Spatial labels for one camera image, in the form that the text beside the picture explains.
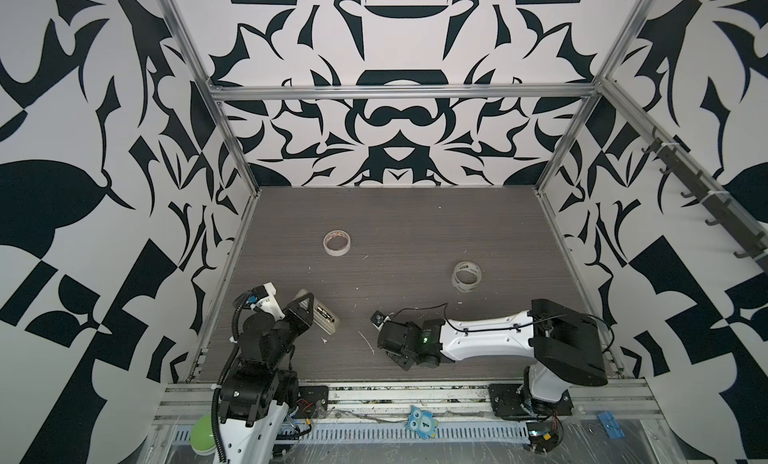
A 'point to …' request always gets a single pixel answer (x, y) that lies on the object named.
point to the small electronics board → (543, 436)
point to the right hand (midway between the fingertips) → (397, 344)
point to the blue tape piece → (611, 425)
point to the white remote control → (322, 315)
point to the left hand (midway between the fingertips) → (311, 293)
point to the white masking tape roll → (337, 252)
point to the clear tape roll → (470, 267)
